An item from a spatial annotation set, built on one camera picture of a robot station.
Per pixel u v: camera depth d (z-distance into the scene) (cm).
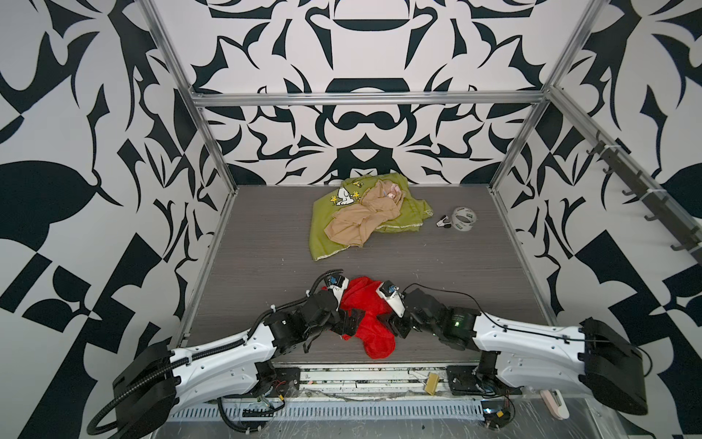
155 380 41
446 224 107
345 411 65
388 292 69
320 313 59
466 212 108
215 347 48
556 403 70
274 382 72
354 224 101
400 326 70
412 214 107
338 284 70
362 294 83
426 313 60
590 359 42
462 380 74
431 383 73
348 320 70
